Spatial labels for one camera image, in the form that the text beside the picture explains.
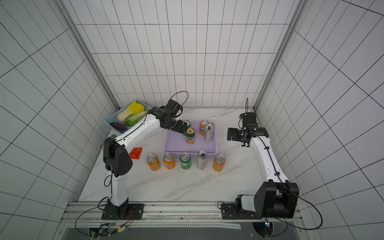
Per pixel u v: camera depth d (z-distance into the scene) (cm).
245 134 57
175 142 98
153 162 80
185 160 81
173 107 69
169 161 81
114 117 106
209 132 90
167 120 64
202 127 95
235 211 72
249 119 62
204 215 73
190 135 92
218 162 79
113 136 102
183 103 81
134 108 110
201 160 78
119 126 102
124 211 67
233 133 74
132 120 102
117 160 49
